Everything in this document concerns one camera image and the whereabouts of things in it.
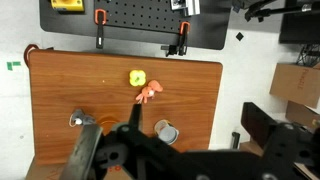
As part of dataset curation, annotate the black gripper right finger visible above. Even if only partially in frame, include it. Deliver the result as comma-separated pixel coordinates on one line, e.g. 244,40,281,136
241,101,320,180

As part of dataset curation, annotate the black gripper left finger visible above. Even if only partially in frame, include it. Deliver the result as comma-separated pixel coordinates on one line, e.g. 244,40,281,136
114,103,185,178

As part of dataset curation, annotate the yellow toy bell pepper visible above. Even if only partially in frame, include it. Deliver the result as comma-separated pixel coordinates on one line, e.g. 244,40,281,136
128,69,147,88

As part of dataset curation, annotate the black cylinder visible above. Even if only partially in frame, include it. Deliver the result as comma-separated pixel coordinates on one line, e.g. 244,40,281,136
231,131,241,150

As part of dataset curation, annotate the gray metal cup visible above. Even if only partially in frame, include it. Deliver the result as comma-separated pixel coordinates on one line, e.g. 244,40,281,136
153,119,180,146

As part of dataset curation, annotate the small cardboard box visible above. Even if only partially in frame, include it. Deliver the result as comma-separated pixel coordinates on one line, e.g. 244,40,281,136
285,100,320,130

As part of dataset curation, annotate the large cardboard box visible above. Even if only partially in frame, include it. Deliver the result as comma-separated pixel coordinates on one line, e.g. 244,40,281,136
269,62,320,109

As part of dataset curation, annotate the gray plush mouse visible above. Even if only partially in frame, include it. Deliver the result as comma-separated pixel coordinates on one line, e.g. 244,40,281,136
68,108,97,128

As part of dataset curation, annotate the orange black bar clamp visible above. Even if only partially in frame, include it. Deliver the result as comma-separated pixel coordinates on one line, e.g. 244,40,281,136
94,8,108,50
160,21,191,57

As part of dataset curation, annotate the black perforated board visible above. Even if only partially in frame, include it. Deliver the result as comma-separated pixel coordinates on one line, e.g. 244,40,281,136
93,0,192,34

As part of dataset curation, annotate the black monitor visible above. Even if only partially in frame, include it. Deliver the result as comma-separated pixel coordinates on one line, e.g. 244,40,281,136
278,0,320,45

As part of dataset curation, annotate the flat cardboard box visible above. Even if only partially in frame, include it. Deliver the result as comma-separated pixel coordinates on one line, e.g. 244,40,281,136
25,157,132,180

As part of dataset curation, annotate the black tripod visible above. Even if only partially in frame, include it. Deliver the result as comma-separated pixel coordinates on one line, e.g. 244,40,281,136
232,0,320,23

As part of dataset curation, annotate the yellow plastic block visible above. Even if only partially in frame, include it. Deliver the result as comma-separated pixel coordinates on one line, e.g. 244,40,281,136
50,0,86,13

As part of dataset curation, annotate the black wire rack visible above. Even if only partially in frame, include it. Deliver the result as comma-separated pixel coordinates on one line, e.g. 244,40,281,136
295,43,320,68

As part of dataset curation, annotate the dark gray base plate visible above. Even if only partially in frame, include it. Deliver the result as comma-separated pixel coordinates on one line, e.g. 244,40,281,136
39,0,232,51

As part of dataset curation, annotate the silver metal bracket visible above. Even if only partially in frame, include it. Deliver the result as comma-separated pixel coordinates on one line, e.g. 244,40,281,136
170,0,201,17

